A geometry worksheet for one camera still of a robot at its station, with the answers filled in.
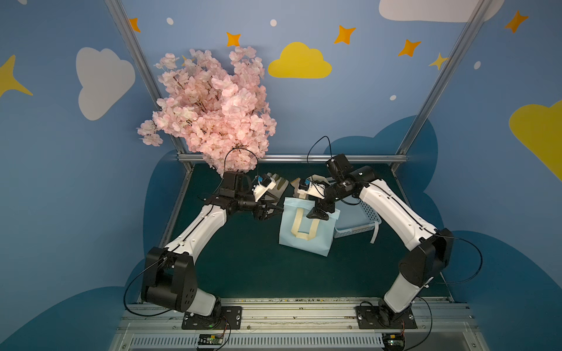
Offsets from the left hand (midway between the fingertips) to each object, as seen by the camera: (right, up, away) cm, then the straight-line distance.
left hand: (279, 202), depth 79 cm
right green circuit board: (+39, -47, -6) cm, 62 cm away
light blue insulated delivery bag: (+11, -11, -2) cm, 16 cm away
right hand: (+13, +1, +1) cm, 13 cm away
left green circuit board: (-23, -46, -8) cm, 52 cm away
